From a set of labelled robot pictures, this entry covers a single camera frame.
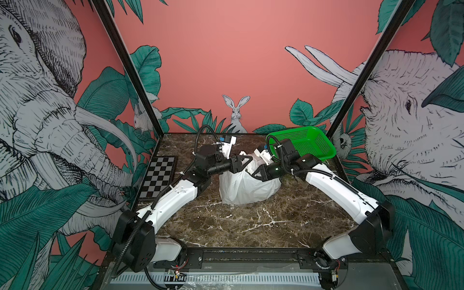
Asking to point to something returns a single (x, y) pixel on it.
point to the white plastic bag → (242, 187)
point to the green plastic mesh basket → (311, 140)
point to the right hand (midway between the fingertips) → (251, 173)
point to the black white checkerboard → (160, 176)
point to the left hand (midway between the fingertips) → (250, 156)
